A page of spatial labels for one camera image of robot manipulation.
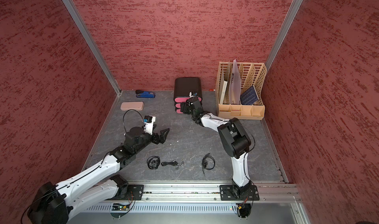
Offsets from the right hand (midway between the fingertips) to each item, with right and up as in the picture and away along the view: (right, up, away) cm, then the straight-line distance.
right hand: (185, 106), depth 98 cm
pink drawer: (-1, +4, -3) cm, 5 cm away
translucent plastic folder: (+37, +16, +10) cm, 41 cm away
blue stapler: (-36, +10, +18) cm, 42 cm away
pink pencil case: (-42, 0, +12) cm, 43 cm away
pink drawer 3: (-5, -4, +5) cm, 8 cm away
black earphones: (-18, -32, -15) cm, 40 cm away
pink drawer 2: (-5, +1, 0) cm, 5 cm away
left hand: (-12, -13, -18) cm, 25 cm away
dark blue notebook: (+46, +6, +5) cm, 47 cm away
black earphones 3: (+12, -33, -15) cm, 38 cm away
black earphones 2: (-6, -33, -15) cm, 37 cm away
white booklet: (+25, +9, -6) cm, 27 cm away
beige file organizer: (+48, +24, +6) cm, 54 cm away
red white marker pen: (+22, +14, +25) cm, 36 cm away
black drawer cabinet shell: (-2, +14, +6) cm, 15 cm away
